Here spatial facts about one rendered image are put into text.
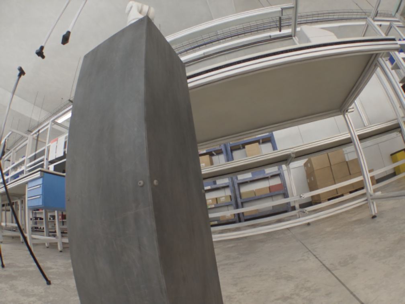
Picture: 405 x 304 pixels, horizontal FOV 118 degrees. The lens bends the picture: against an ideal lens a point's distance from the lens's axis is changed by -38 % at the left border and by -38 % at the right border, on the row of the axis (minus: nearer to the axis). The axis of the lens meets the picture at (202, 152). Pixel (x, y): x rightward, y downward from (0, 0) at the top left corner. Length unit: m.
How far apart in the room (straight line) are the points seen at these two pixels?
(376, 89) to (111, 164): 7.13
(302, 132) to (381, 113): 2.85
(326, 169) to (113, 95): 4.10
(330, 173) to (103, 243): 4.16
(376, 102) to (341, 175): 3.25
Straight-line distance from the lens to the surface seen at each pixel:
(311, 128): 5.53
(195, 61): 2.20
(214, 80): 0.90
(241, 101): 1.23
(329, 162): 4.30
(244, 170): 2.93
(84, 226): 0.40
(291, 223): 1.58
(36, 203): 2.29
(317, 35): 1.10
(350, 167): 4.47
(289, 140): 5.29
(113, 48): 0.54
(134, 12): 0.80
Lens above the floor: 0.37
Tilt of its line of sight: 18 degrees up
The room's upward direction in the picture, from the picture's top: 9 degrees counter-clockwise
